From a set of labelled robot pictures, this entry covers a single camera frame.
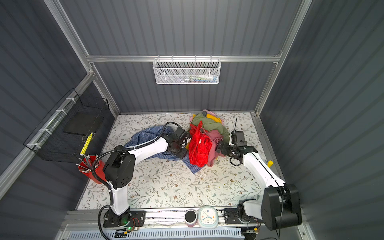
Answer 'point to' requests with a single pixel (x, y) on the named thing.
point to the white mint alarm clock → (207, 217)
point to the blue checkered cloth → (149, 134)
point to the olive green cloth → (211, 124)
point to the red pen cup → (85, 166)
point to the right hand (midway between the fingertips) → (225, 149)
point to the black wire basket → (63, 135)
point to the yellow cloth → (211, 117)
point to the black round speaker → (190, 217)
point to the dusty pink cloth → (215, 135)
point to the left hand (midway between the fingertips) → (183, 152)
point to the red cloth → (200, 145)
